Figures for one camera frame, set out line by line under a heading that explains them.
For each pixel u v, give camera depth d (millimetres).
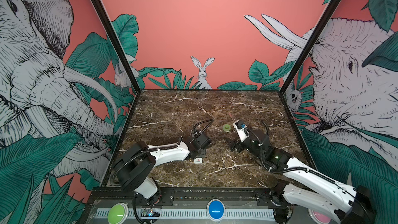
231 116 1067
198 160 838
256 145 559
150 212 701
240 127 647
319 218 670
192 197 748
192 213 701
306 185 497
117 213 685
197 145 674
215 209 682
